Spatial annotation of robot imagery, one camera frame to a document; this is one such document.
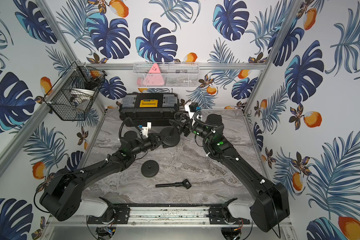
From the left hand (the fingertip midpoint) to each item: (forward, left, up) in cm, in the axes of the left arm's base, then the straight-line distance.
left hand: (167, 133), depth 75 cm
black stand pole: (-16, -11, -24) cm, 31 cm away
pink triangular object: (+34, +12, +9) cm, 37 cm away
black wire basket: (+24, +62, 0) cm, 66 cm away
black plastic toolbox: (+26, +10, -9) cm, 30 cm away
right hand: (+3, -4, +11) cm, 12 cm away
